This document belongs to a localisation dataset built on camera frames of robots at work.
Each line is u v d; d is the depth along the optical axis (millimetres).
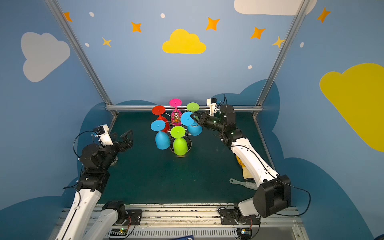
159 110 820
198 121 648
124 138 627
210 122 651
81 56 861
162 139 806
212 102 686
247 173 883
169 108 815
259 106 1160
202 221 736
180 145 772
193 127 781
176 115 782
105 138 602
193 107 841
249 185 840
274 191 422
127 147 650
